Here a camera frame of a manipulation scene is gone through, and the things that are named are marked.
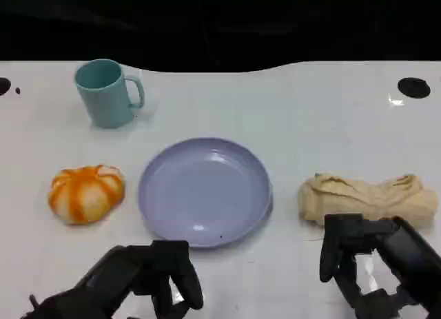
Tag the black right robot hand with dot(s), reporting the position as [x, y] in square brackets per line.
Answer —
[413, 250]

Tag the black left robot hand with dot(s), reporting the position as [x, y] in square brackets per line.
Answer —
[117, 274]

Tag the pale green mug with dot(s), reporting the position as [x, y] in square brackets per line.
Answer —
[103, 102]

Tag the beige towel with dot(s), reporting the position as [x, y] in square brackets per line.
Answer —
[365, 198]

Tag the black backdrop cloth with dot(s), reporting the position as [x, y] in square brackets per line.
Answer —
[220, 22]

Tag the lilac plate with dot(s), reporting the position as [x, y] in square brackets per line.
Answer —
[203, 191]

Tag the orange and white bread roll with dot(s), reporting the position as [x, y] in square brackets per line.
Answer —
[86, 195]

